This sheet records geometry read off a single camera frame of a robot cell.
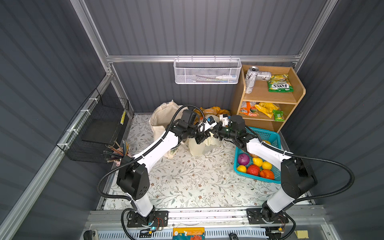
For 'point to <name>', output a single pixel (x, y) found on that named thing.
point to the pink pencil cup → (116, 154)
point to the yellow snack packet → (267, 108)
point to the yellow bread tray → (212, 110)
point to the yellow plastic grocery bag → (210, 145)
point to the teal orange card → (188, 233)
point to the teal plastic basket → (272, 138)
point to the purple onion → (243, 159)
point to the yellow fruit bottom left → (242, 168)
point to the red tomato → (253, 169)
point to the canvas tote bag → (160, 119)
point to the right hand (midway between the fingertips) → (206, 129)
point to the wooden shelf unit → (267, 95)
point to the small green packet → (278, 115)
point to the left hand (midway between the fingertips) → (210, 133)
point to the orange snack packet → (248, 108)
